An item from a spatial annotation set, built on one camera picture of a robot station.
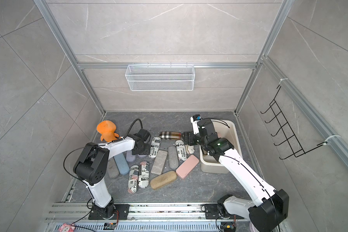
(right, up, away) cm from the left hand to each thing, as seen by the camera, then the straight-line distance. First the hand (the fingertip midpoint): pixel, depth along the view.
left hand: (147, 149), depth 96 cm
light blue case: (-13, -7, -10) cm, 18 cm away
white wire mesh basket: (+9, +50, +4) cm, 51 cm away
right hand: (+28, +12, -20) cm, 36 cm away
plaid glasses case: (+16, +10, +5) cm, 19 cm away
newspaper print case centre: (+23, 0, -3) cm, 24 cm away
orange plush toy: (-29, +14, +4) cm, 33 cm away
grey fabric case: (+18, -4, -6) cm, 19 cm away
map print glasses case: (+30, +1, -1) cm, 30 cm away
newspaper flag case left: (-5, -15, -15) cm, 22 cm away
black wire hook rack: (+70, +7, -37) cm, 80 cm away
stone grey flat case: (+10, -7, -8) cm, 14 cm away
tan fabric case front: (+13, -15, -15) cm, 25 cm away
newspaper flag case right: (+1, -13, -13) cm, 18 cm away
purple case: (-9, -4, -6) cm, 12 cm away
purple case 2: (-2, -3, -6) cm, 7 cm away
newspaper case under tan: (+6, +3, -1) cm, 7 cm away
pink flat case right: (+27, -9, -8) cm, 30 cm away
